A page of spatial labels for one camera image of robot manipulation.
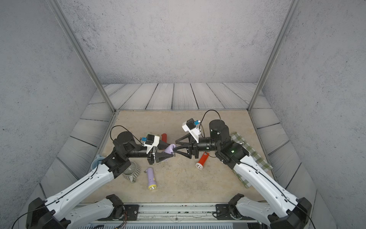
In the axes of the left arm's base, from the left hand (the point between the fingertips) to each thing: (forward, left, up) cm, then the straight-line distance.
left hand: (172, 152), depth 61 cm
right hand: (+1, -2, +3) cm, 4 cm away
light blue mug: (+9, +48, -26) cm, 55 cm away
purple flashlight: (0, +1, +3) cm, 3 cm away
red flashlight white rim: (+10, -16, -29) cm, 34 cm away
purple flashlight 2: (-4, +13, -29) cm, 32 cm away
